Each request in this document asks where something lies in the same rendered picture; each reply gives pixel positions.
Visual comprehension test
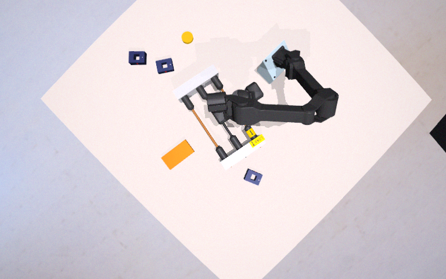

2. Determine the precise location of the orange rectangular block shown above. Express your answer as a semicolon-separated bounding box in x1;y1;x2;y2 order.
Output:
162;140;194;170

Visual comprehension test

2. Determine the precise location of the yellow round disc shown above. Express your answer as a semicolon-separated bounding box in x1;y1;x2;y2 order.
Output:
181;31;193;44

